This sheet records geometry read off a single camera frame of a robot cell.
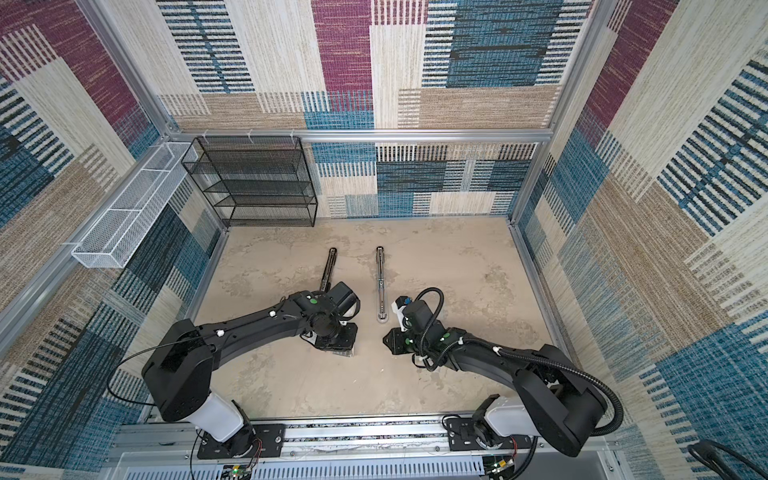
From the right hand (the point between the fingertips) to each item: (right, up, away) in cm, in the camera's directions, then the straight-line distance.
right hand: (387, 344), depth 85 cm
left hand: (-9, +1, -2) cm, 9 cm away
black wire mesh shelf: (-49, +51, +26) cm, 75 cm away
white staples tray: (-11, -2, -1) cm, 12 cm away
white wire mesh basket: (-64, +29, -14) cm, 72 cm away
